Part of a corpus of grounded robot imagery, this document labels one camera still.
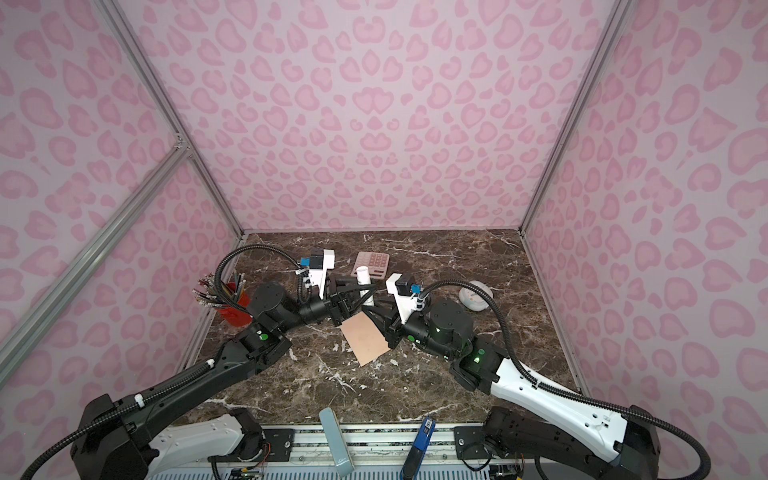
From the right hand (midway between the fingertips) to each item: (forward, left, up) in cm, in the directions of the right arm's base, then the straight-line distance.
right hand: (366, 306), depth 62 cm
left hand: (+3, -2, +4) cm, 5 cm away
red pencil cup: (+11, +43, -25) cm, 51 cm away
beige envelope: (+7, +4, -31) cm, 32 cm away
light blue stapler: (-24, +6, -27) cm, 37 cm away
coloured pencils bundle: (+13, +47, -17) cm, 51 cm away
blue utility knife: (-20, -12, -29) cm, 38 cm away
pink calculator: (+35, +2, -30) cm, 46 cm away
